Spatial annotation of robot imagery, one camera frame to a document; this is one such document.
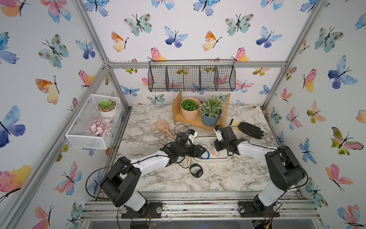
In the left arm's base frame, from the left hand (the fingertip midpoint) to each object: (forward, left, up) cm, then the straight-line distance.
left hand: (204, 148), depth 83 cm
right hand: (+10, -11, -8) cm, 17 cm away
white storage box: (+12, 0, -11) cm, 16 cm away
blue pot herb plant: (+22, -6, +10) cm, 25 cm away
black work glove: (+21, -34, -11) cm, 41 cm away
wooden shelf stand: (+29, +16, -5) cm, 34 cm away
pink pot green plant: (+27, +7, +6) cm, 29 cm away
